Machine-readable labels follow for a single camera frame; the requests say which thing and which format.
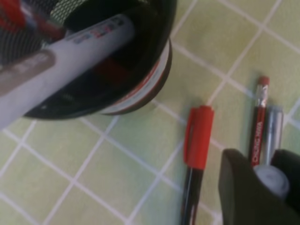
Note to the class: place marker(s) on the red pen in holder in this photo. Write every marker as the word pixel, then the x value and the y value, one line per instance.
pixel 20 14

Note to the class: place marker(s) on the whiteboard marker grey barrel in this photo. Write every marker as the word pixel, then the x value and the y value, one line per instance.
pixel 274 180

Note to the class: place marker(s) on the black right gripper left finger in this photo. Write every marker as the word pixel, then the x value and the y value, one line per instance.
pixel 244 199

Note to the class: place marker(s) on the black mesh pen holder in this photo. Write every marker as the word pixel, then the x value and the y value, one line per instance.
pixel 120 73

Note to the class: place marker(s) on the red pencil with eraser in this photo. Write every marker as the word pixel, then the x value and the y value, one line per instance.
pixel 261 99

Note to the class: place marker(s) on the red and black pen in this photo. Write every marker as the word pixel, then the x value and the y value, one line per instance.
pixel 195 152

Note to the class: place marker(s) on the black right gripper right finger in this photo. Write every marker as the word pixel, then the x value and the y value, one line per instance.
pixel 289 163

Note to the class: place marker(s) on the white marker in holder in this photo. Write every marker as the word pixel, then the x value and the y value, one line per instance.
pixel 29 81

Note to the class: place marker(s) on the grey translucent pen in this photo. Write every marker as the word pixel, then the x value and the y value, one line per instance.
pixel 274 127

